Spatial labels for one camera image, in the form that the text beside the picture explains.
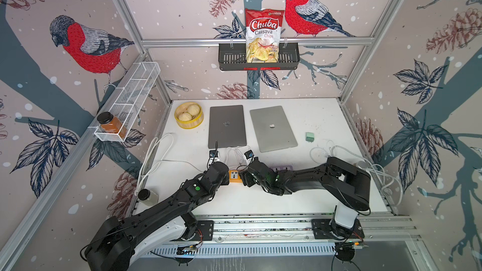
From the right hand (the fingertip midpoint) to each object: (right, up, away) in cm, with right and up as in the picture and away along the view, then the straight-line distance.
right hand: (243, 171), depth 88 cm
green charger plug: (+36, +15, +14) cm, 42 cm away
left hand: (-7, +3, -4) cm, 9 cm away
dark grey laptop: (-10, +20, +20) cm, 30 cm away
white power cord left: (-47, +6, +10) cm, 48 cm away
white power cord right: (+65, -1, 0) cm, 65 cm away
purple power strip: (+19, +2, 0) cm, 19 cm away
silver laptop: (+16, +19, +18) cm, 31 cm away
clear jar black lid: (-39, -7, -14) cm, 42 cm away
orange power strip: (-4, -2, -2) cm, 5 cm away
